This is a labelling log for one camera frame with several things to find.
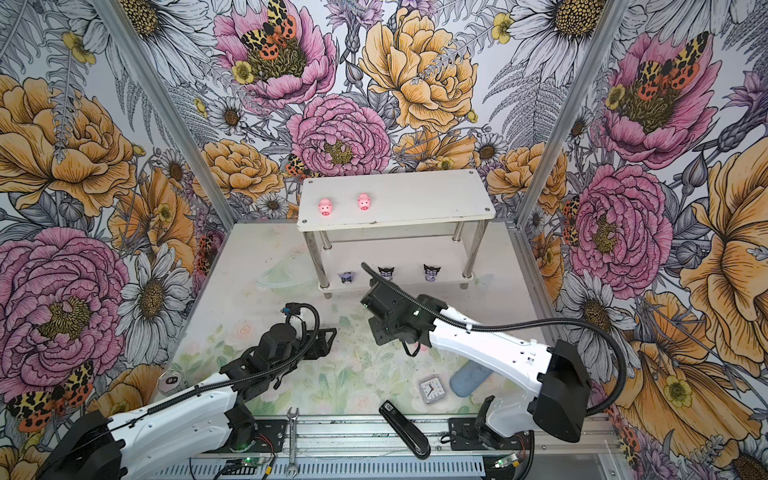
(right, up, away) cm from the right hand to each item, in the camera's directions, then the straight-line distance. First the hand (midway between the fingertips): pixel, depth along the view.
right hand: (387, 334), depth 77 cm
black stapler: (+7, -23, -8) cm, 25 cm away
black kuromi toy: (+13, +14, +16) cm, 25 cm away
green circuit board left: (-32, -28, -5) cm, 43 cm away
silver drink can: (-50, -9, -7) cm, 51 cm away
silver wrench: (-22, -29, -6) cm, 37 cm away
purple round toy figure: (-13, +13, +18) cm, 25 cm away
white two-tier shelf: (+12, +29, +41) cm, 52 cm away
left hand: (-17, -4, +8) cm, 20 cm away
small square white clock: (+12, -15, +3) cm, 20 cm away
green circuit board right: (+29, -28, -5) cm, 41 cm away
